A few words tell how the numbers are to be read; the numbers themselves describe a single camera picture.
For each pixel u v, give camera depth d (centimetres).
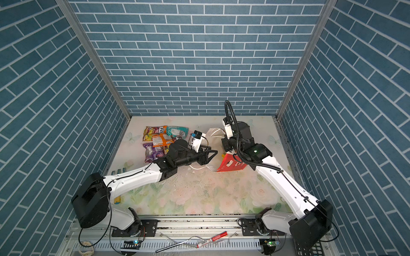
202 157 67
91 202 42
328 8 71
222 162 73
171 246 69
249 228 73
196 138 68
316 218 38
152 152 96
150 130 108
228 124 64
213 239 70
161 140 98
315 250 68
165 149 99
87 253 66
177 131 105
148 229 74
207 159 69
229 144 66
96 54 87
